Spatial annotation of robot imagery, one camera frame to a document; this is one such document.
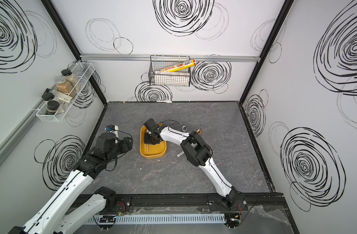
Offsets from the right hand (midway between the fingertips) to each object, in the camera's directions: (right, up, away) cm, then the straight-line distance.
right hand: (145, 141), depth 96 cm
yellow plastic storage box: (+3, -6, -5) cm, 8 cm away
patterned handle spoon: (+24, -7, -5) cm, 25 cm away
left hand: (-5, +4, -19) cm, 20 cm away
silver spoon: (+2, -4, -3) cm, 5 cm away
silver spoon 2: (+26, +8, +6) cm, 28 cm away
